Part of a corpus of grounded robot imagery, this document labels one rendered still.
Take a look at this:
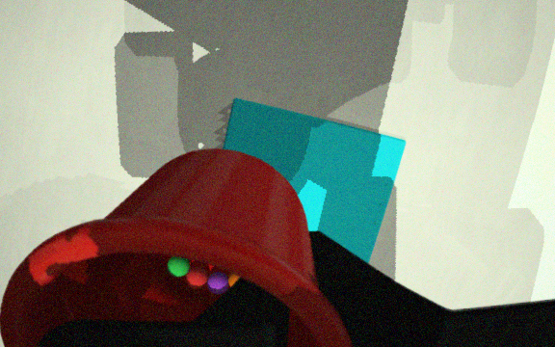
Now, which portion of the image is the green marble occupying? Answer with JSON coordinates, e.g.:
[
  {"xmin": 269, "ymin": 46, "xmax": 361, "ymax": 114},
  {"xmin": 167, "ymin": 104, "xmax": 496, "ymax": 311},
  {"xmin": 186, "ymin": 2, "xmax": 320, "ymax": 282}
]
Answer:
[{"xmin": 167, "ymin": 256, "xmax": 190, "ymax": 278}]

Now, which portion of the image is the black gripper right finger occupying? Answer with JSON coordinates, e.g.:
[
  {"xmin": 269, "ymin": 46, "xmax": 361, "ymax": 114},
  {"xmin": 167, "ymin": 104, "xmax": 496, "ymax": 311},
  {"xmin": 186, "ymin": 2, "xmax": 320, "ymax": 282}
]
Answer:
[{"xmin": 309, "ymin": 231, "xmax": 555, "ymax": 347}]

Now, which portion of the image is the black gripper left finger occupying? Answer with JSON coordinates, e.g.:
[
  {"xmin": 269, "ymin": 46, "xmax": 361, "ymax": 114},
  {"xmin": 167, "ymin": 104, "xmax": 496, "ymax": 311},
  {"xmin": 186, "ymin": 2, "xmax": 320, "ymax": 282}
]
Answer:
[{"xmin": 38, "ymin": 277, "xmax": 290, "ymax": 347}]

